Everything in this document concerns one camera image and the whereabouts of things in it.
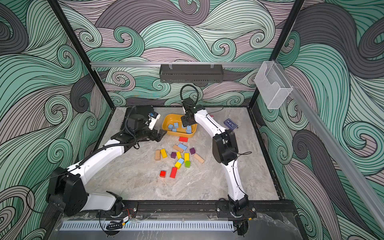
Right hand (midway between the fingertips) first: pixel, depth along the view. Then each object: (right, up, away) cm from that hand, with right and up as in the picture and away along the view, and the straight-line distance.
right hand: (186, 121), depth 97 cm
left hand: (-15, -2, -15) cm, 21 cm away
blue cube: (-8, -3, +7) cm, 11 cm away
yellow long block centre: (0, -22, -5) cm, 23 cm away
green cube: (+1, -26, -9) cm, 27 cm away
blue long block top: (-3, -17, 0) cm, 17 cm away
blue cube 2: (-12, -4, +7) cm, 14 cm away
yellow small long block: (-5, -21, -5) cm, 22 cm away
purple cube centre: (-8, -21, -5) cm, 23 cm away
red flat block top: (-2, -12, +3) cm, 13 cm away
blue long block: (+1, -6, +4) cm, 7 cm away
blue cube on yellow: (-3, -23, -9) cm, 25 cm away
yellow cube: (-5, -26, -11) cm, 28 cm away
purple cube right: (+4, -19, -5) cm, 20 cm away
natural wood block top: (-7, -17, -1) cm, 19 cm away
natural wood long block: (+8, -23, -5) cm, 25 cm away
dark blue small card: (+32, -2, +10) cm, 34 cm away
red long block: (-8, -30, -11) cm, 33 cm away
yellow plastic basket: (-4, -7, +5) cm, 10 cm away
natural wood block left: (-18, -21, -7) cm, 28 cm away
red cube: (-14, -30, -14) cm, 36 cm away
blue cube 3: (-9, -6, +4) cm, 11 cm away
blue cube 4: (-2, -3, -8) cm, 9 cm away
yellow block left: (-15, -20, -4) cm, 25 cm away
